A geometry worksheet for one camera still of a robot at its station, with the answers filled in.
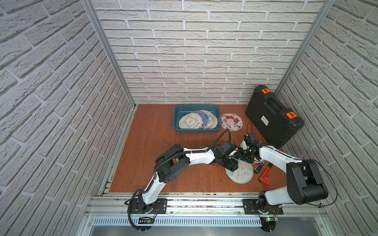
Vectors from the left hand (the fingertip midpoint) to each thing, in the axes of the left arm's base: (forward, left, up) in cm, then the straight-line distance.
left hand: (236, 166), depth 85 cm
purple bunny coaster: (+37, +17, 0) cm, 40 cm away
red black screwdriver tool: (-7, -15, -1) cm, 17 cm away
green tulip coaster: (+36, +10, -2) cm, 38 cm away
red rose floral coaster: (+36, -4, -2) cm, 36 cm away
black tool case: (+17, -24, +17) cm, 34 cm away
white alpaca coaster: (+35, +28, 0) cm, 44 cm away
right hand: (+7, -4, -2) cm, 8 cm away
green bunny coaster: (-4, -4, -3) cm, 7 cm away
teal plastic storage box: (+45, +35, 0) cm, 57 cm away
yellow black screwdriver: (-1, -13, -1) cm, 13 cm away
